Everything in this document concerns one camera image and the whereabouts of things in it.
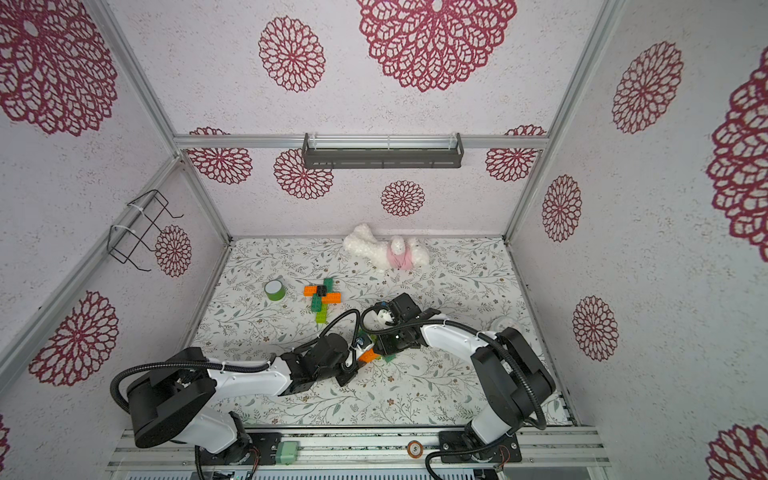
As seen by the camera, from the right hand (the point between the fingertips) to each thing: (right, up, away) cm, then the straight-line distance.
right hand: (374, 346), depth 87 cm
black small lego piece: (-18, +15, +13) cm, 27 cm away
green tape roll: (-33, +15, +12) cm, 39 cm away
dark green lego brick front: (-19, +11, +11) cm, 25 cm away
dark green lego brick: (-17, +18, +17) cm, 30 cm away
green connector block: (-21, -21, -15) cm, 33 cm away
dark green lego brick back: (+4, -4, 0) cm, 6 cm away
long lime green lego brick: (-18, +7, +11) cm, 22 cm away
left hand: (-4, -4, 0) cm, 6 cm away
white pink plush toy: (+8, +27, +14) cm, 32 cm away
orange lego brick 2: (-14, +13, +11) cm, 22 cm away
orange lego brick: (-22, +15, +13) cm, 30 cm away
